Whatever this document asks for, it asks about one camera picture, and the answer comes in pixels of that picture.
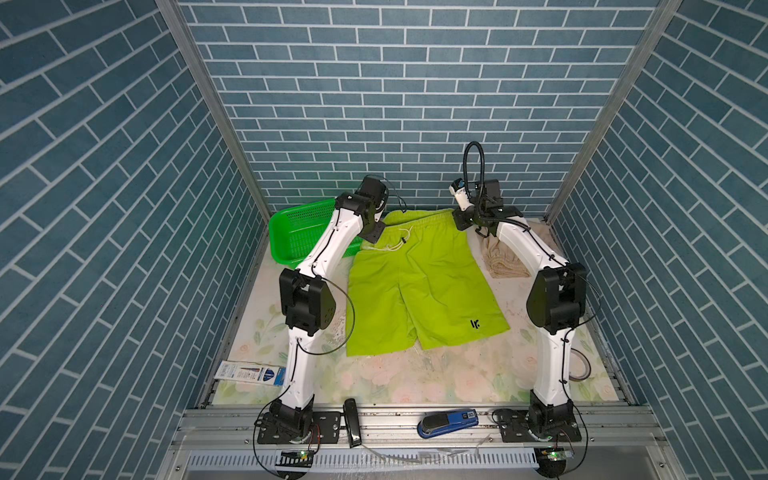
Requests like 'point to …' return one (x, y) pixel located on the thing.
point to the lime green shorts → (418, 269)
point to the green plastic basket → (293, 231)
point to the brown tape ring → (580, 368)
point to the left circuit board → (296, 459)
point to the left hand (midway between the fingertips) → (367, 230)
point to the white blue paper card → (251, 373)
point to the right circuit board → (552, 460)
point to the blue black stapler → (436, 423)
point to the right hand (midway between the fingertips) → (455, 207)
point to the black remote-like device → (352, 422)
